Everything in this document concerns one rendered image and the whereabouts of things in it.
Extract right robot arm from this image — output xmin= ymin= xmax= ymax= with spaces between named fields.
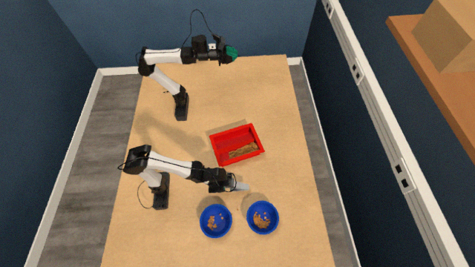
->
xmin=122 ymin=145 xmax=234 ymax=209

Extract grey scoop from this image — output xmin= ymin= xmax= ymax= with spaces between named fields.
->
xmin=229 ymin=181 xmax=249 ymax=191

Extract blue bowl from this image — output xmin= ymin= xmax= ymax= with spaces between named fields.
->
xmin=200 ymin=204 xmax=232 ymax=239
xmin=246 ymin=200 xmax=279 ymax=235

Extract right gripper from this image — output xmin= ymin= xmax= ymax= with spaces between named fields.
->
xmin=206 ymin=182 xmax=226 ymax=193

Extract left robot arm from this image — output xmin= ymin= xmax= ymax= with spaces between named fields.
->
xmin=138 ymin=34 xmax=226 ymax=117

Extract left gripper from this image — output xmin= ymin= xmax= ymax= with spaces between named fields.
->
xmin=209 ymin=44 xmax=238 ymax=66

